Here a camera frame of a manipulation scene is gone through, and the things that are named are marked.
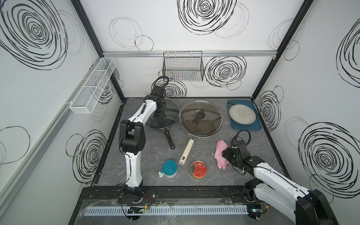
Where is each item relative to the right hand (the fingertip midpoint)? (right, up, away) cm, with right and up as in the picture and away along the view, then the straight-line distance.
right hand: (223, 154), depth 86 cm
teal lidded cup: (-33, -5, -10) cm, 35 cm away
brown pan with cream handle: (-21, +7, -4) cm, 23 cm away
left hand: (-42, +30, +12) cm, 53 cm away
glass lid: (-14, +22, +2) cm, 27 cm away
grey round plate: (+20, +24, +19) cm, 37 cm away
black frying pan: (-33, +23, +17) cm, 44 cm away
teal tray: (+29, +16, +17) cm, 37 cm away
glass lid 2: (-40, +24, +14) cm, 49 cm away
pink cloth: (-2, -3, -5) cm, 6 cm away
